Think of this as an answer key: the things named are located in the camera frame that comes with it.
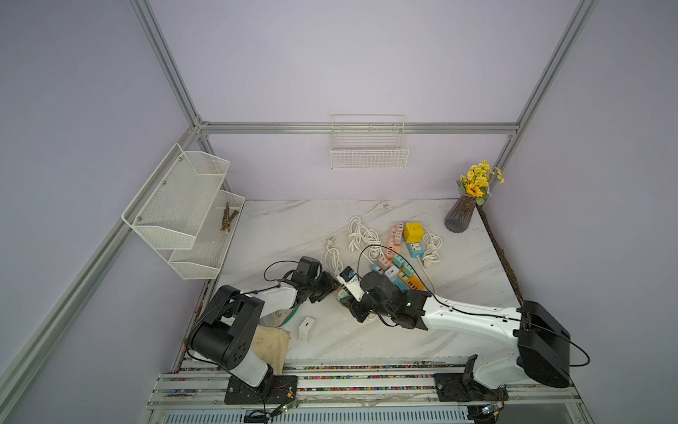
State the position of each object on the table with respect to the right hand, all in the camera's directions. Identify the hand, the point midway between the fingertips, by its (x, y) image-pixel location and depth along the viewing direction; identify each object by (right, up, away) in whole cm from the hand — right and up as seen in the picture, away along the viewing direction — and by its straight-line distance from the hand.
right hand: (348, 299), depth 80 cm
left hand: (-4, +1, +12) cm, 13 cm away
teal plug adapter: (+18, +10, +13) cm, 25 cm away
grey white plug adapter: (+16, +7, +10) cm, 20 cm away
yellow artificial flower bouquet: (+45, +38, +11) cm, 60 cm away
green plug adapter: (-2, +2, -3) cm, 4 cm away
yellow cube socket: (+26, +20, +21) cm, 39 cm away
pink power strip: (+19, +16, +23) cm, 34 cm away
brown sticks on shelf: (-46, +26, +17) cm, 55 cm away
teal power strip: (+27, +14, +21) cm, 37 cm away
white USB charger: (-13, -9, -1) cm, 16 cm away
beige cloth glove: (-25, -15, +2) cm, 29 cm away
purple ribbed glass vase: (+46, +26, +27) cm, 59 cm away
